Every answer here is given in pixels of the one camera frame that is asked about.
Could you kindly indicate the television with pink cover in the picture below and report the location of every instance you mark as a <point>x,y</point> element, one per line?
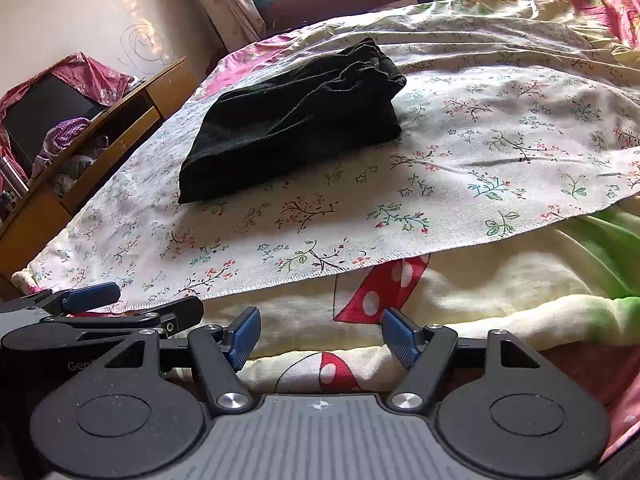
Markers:
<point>95,75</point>

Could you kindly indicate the beige curtain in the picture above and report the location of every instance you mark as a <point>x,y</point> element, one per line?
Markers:
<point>230,0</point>

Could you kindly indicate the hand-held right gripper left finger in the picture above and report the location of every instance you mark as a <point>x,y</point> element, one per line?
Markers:
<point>245,337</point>

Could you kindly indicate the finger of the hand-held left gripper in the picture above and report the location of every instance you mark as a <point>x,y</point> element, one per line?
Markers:
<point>90,296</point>
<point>150,316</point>

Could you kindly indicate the black pants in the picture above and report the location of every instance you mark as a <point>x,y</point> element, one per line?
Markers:
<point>290,120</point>

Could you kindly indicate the grey cloth bundle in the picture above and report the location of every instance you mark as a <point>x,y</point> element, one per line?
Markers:
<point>75,167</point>

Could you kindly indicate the cartoon print quilt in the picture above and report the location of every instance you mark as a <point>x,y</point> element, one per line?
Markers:
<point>500,280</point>

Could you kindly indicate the white floral bed sheet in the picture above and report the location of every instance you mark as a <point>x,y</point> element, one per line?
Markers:
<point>450,125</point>

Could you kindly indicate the purple cloth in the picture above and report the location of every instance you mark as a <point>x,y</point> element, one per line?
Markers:
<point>65,135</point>

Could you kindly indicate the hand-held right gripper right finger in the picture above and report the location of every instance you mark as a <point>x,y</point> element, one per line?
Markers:
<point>400,337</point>

